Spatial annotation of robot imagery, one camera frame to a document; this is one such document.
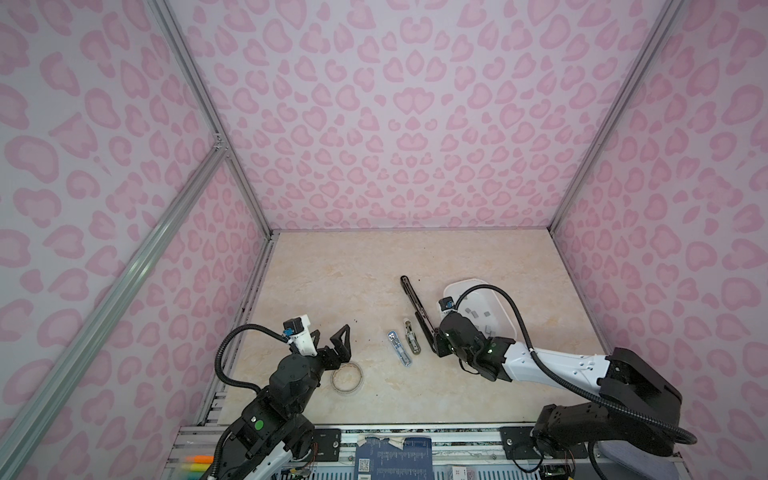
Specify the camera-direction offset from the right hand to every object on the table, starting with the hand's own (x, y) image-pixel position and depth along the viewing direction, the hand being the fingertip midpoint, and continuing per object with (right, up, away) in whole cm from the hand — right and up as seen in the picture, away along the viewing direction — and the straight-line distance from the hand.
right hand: (436, 329), depth 85 cm
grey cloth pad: (+46, -26, -18) cm, 56 cm away
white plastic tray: (+17, +5, +11) cm, 21 cm away
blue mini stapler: (-10, -6, +3) cm, 12 cm away
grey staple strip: (+14, +2, +12) cm, 18 cm away
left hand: (-26, +4, -13) cm, 29 cm away
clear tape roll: (-25, -13, -1) cm, 28 cm away
